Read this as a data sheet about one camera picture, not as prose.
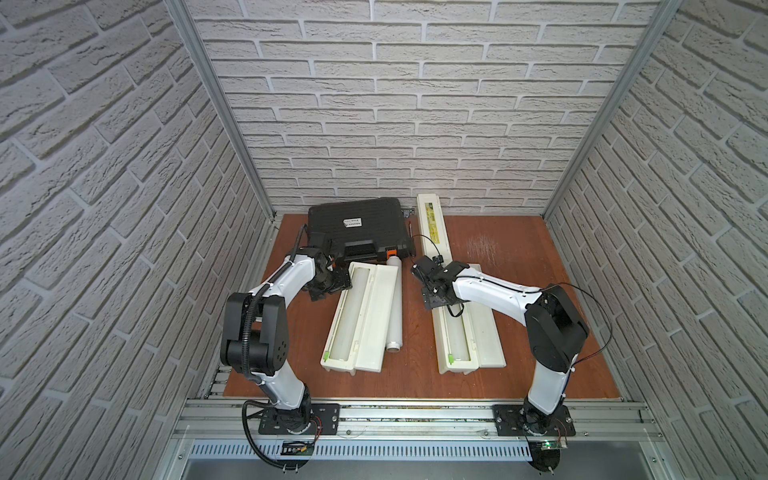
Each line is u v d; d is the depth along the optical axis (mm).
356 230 1098
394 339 832
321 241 758
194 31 729
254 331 461
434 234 1031
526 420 648
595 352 508
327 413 756
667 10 685
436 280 652
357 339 806
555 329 478
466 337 808
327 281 778
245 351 420
